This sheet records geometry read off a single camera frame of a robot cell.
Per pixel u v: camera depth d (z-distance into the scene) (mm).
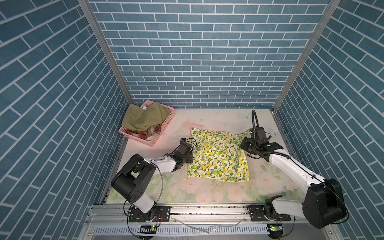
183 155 723
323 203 407
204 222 723
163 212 741
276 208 622
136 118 1075
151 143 963
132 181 449
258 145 654
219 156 937
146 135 961
